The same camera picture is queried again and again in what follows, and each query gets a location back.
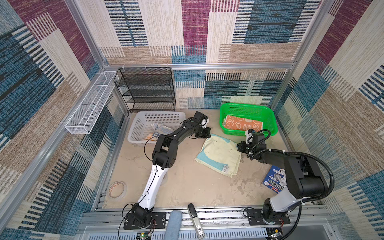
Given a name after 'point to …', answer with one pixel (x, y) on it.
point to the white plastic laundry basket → (141, 121)
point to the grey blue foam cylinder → (173, 225)
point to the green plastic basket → (259, 111)
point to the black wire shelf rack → (147, 89)
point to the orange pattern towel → (236, 122)
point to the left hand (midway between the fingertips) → (211, 134)
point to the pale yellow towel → (221, 154)
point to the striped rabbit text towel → (159, 129)
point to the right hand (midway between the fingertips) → (237, 146)
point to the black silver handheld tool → (197, 227)
